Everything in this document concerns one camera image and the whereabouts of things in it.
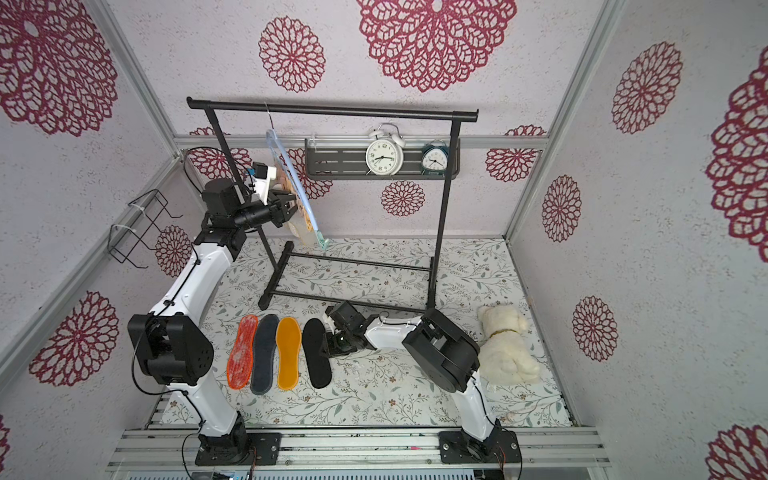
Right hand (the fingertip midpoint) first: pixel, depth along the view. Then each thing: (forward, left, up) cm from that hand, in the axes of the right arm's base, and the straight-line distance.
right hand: (317, 351), depth 89 cm
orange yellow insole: (+3, +10, -1) cm, 10 cm away
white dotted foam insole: (-4, -1, -1) cm, 4 cm away
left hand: (+26, +1, +36) cm, 45 cm away
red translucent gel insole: (-4, +22, -1) cm, 23 cm away
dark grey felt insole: (-6, +15, -2) cm, 16 cm away
